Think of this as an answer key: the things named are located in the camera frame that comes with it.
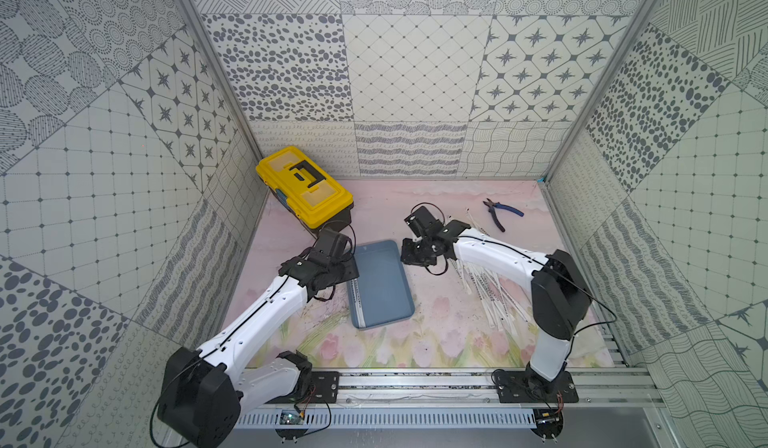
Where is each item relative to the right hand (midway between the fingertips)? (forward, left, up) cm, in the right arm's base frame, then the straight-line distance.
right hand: (407, 260), depth 88 cm
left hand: (-4, +16, +5) cm, 17 cm away
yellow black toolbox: (+18, +31, +10) cm, 37 cm away
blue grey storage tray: (-7, +8, -8) cm, 13 cm away
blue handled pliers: (+28, -32, -8) cm, 43 cm away
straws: (-11, +15, -9) cm, 20 cm away
